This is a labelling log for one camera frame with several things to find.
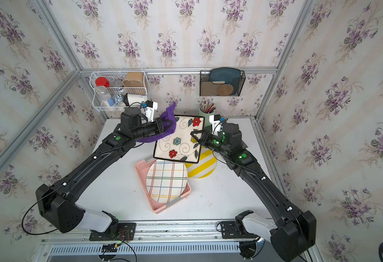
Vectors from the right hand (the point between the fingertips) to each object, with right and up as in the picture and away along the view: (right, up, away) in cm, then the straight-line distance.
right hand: (193, 133), depth 68 cm
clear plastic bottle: (-49, +21, +19) cm, 56 cm away
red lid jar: (-52, +30, +23) cm, 64 cm away
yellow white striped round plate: (+8, -19, +26) cm, 33 cm away
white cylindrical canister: (-36, +19, +23) cm, 47 cm away
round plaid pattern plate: (-14, -25, +18) cm, 34 cm away
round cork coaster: (+20, +26, +30) cm, 44 cm away
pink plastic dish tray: (-29, -20, +23) cm, 42 cm away
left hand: (-7, +4, +2) cm, 8 cm away
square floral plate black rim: (-5, -5, 0) cm, 7 cm away
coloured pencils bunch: (+10, +17, +40) cm, 44 cm away
